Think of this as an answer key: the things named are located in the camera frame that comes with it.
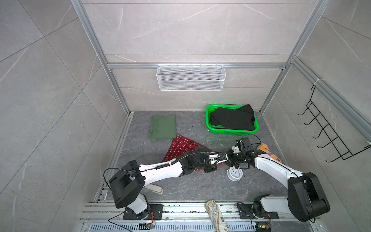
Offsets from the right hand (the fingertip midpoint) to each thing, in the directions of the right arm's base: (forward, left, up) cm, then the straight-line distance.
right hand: (221, 159), depth 86 cm
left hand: (-4, +2, +9) cm, 10 cm away
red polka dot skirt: (+13, +27, -5) cm, 30 cm away
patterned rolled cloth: (-29, +7, -3) cm, 30 cm away
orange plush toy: (+10, -31, -5) cm, 33 cm away
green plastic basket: (+23, -2, -1) cm, 23 cm away
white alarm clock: (-8, -7, -4) cm, 11 cm away
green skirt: (+31, +40, -7) cm, 51 cm away
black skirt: (+30, -20, +3) cm, 36 cm away
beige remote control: (-15, +39, -3) cm, 42 cm away
